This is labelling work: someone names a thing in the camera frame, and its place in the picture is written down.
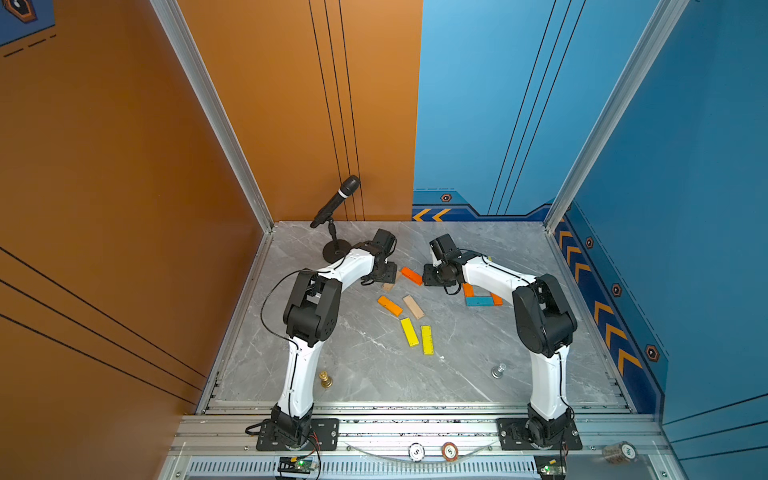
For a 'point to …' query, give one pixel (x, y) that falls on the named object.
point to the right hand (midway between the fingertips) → (428, 277)
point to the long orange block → (413, 276)
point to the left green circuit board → (297, 464)
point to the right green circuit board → (551, 465)
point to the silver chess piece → (497, 371)
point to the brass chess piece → (326, 379)
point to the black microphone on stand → (337, 249)
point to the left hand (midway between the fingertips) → (385, 270)
